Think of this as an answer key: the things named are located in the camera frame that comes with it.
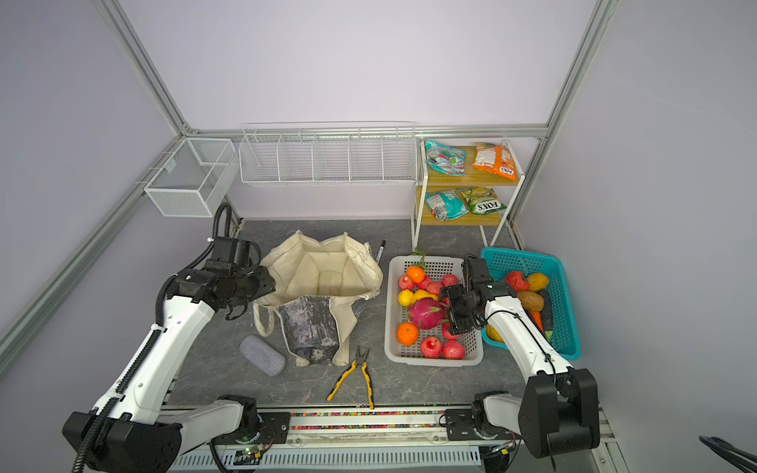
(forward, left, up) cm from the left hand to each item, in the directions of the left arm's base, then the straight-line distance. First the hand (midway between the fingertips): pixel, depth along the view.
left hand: (268, 288), depth 76 cm
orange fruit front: (-8, -36, -16) cm, 40 cm away
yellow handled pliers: (-14, -22, -21) cm, 34 cm away
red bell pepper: (+5, -72, -12) cm, 73 cm away
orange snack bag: (+31, -65, +14) cm, 74 cm away
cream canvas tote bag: (+12, -8, -20) cm, 24 cm away
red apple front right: (-14, -49, -15) cm, 53 cm away
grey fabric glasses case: (-11, +5, -18) cm, 22 cm away
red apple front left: (-13, -43, -16) cm, 47 cm away
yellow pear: (+4, -42, -15) cm, 45 cm away
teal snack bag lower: (+31, -53, -3) cm, 61 cm away
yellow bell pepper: (+6, -80, -15) cm, 82 cm away
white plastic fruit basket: (+13, -50, -17) cm, 54 cm away
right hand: (-3, -46, -11) cm, 48 cm away
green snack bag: (+32, -66, -3) cm, 73 cm away
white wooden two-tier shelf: (+42, -62, -4) cm, 75 cm away
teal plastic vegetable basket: (-6, -82, -15) cm, 83 cm away
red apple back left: (+9, -37, -17) cm, 42 cm away
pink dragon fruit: (-5, -42, -10) cm, 44 cm away
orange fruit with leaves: (+10, -41, -11) cm, 44 cm away
